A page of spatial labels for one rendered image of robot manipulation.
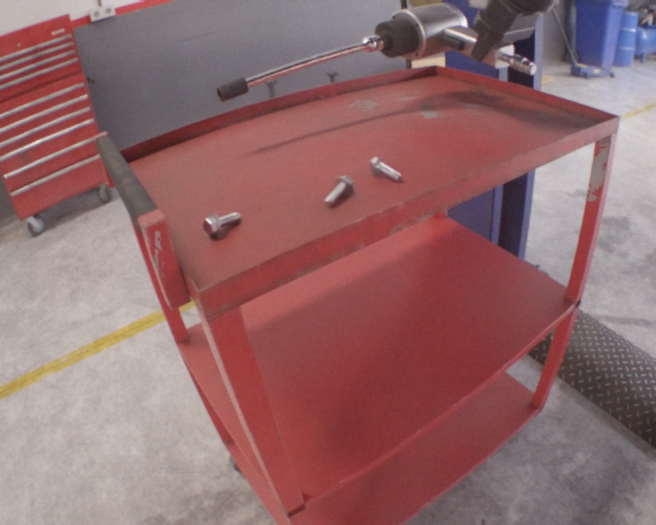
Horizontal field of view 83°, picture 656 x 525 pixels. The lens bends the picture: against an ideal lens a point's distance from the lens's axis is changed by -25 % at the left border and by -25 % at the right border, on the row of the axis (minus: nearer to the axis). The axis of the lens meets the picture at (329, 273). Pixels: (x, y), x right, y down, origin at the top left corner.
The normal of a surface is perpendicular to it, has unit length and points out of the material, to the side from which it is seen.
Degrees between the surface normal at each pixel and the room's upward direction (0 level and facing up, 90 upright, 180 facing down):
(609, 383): 23
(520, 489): 0
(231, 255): 0
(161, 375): 0
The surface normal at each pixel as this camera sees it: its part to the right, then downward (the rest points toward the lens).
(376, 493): -0.10, -0.80
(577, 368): -0.41, -0.58
